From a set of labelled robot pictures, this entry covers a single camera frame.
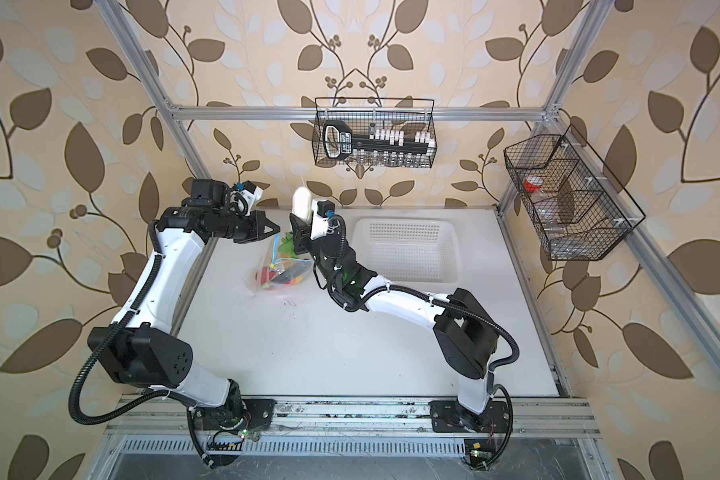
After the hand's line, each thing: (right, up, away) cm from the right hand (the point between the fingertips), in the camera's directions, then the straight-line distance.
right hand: (300, 216), depth 73 cm
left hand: (-6, -2, +4) cm, 7 cm away
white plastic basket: (+33, -10, +36) cm, 49 cm away
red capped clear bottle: (+62, +9, +9) cm, 63 cm away
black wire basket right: (+70, +1, +1) cm, 70 cm away
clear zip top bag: (-8, -15, +8) cm, 19 cm away
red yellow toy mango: (-6, -18, +17) cm, 26 cm away
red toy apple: (-12, -16, +10) cm, 22 cm away
